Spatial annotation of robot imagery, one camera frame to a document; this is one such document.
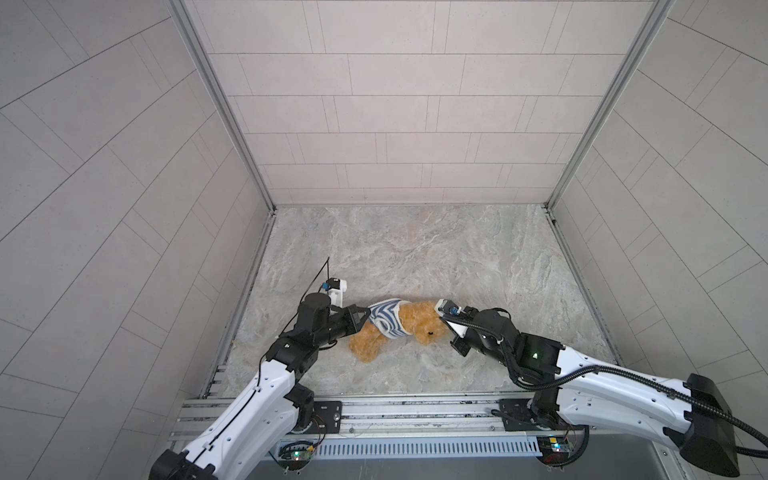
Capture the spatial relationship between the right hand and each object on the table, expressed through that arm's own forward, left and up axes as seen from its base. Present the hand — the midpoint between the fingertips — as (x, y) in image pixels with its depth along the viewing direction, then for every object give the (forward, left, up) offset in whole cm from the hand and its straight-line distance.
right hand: (439, 321), depth 75 cm
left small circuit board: (-24, +35, -9) cm, 43 cm away
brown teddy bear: (0, +4, +1) cm, 4 cm away
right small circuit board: (-27, -24, -14) cm, 38 cm away
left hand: (+4, +16, 0) cm, 16 cm away
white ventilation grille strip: (-24, +6, -13) cm, 28 cm away
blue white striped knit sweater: (+2, +14, +1) cm, 14 cm away
